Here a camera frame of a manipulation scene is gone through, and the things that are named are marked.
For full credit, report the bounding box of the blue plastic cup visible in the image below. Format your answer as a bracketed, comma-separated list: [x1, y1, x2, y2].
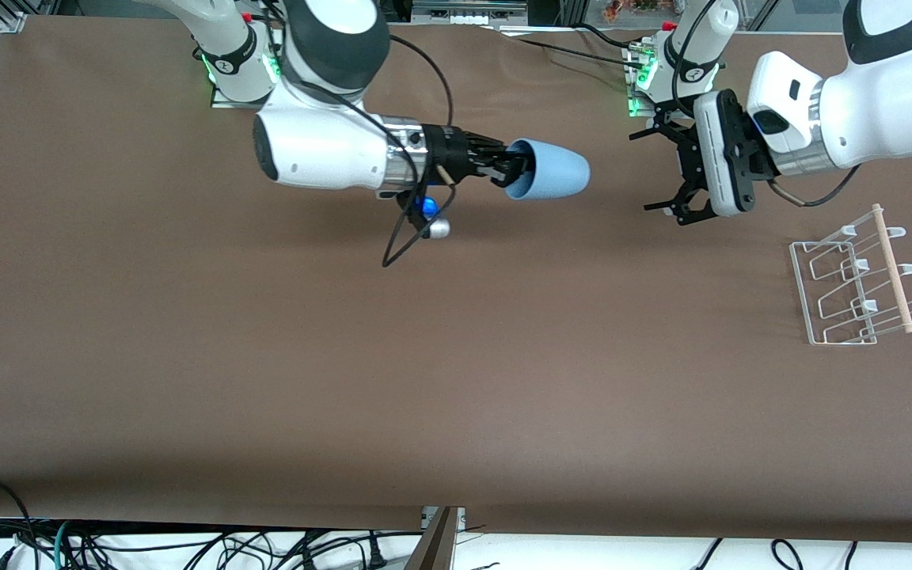
[503, 139, 591, 201]

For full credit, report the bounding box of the white power strip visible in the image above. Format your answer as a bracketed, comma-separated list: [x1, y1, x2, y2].
[411, 0, 530, 26]

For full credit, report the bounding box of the brown table cover sheet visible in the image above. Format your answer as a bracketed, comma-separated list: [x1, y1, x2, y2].
[0, 14, 912, 545]

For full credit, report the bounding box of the brown wooden table leg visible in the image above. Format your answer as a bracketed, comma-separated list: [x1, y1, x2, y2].
[403, 507, 458, 570]

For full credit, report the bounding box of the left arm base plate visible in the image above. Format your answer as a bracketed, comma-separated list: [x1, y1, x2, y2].
[621, 41, 667, 120]

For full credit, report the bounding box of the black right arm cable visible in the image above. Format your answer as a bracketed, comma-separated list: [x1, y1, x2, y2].
[381, 32, 458, 268]

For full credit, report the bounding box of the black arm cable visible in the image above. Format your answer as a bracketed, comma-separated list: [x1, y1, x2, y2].
[769, 162, 862, 208]
[381, 32, 458, 268]

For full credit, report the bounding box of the black cable on table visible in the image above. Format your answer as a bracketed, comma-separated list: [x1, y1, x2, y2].
[513, 36, 640, 70]
[571, 22, 639, 52]

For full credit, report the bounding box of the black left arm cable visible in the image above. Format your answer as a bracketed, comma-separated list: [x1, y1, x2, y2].
[769, 162, 862, 208]

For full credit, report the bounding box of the white wire cup rack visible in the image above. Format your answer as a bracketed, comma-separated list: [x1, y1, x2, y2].
[788, 203, 912, 347]

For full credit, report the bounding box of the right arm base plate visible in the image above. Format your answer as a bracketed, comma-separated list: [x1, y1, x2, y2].
[209, 71, 283, 110]

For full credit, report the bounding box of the aluminium frame profile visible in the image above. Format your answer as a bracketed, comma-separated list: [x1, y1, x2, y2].
[0, 0, 61, 34]

